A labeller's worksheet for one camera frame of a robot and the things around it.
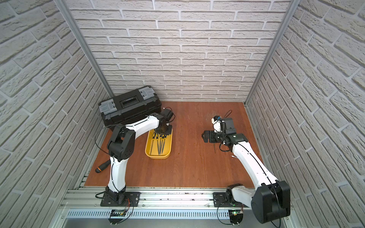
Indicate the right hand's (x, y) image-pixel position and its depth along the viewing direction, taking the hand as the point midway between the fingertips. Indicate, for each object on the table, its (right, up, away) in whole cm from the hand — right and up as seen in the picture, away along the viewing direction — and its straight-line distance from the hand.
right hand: (211, 134), depth 83 cm
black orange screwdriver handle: (-66, -20, -2) cm, 69 cm away
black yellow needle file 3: (-33, -4, +15) cm, 37 cm away
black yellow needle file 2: (-36, -4, +15) cm, 39 cm away
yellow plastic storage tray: (-29, -10, +12) cm, 33 cm away
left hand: (-27, +1, +16) cm, 31 cm away
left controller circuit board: (-51, -40, -11) cm, 66 cm away
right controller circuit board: (+11, -40, -12) cm, 43 cm away
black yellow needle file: (-38, -2, +15) cm, 41 cm away
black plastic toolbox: (-56, +16, +11) cm, 59 cm away
